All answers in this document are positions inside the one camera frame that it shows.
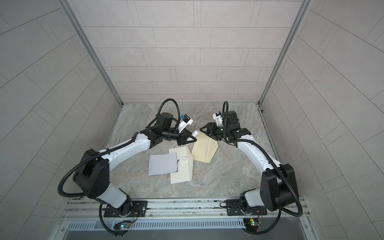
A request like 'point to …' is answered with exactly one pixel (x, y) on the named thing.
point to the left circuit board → (124, 226)
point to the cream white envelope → (184, 165)
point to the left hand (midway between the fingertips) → (198, 137)
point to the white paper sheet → (162, 164)
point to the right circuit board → (252, 224)
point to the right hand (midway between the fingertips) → (202, 131)
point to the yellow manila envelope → (204, 148)
